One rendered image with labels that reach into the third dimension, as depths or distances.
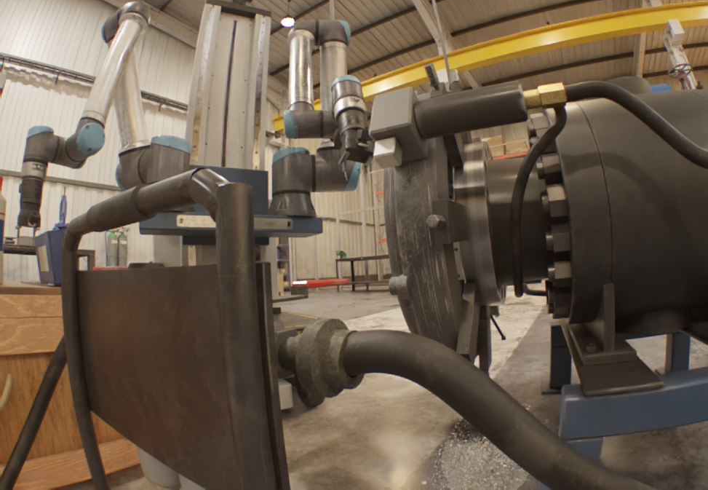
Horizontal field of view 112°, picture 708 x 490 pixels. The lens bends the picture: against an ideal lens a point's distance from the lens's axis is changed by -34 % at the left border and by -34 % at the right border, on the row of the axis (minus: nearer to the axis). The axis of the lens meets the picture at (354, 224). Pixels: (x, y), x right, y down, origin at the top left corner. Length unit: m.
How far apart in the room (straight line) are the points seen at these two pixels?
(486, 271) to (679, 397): 0.50
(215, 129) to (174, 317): 1.31
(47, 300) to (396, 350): 0.70
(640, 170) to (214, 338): 0.75
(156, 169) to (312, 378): 1.08
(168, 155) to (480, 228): 0.97
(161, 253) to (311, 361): 1.33
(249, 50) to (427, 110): 1.27
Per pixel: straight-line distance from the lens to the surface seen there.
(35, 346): 0.81
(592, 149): 0.78
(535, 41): 9.34
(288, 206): 1.30
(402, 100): 0.68
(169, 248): 1.54
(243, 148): 1.57
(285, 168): 1.35
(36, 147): 1.22
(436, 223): 0.57
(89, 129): 1.14
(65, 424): 0.88
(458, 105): 0.65
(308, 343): 0.24
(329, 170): 1.35
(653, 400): 0.70
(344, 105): 0.98
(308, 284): 0.34
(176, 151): 1.26
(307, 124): 1.11
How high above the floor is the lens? 0.49
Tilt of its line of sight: 8 degrees up
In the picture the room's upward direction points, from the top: 3 degrees counter-clockwise
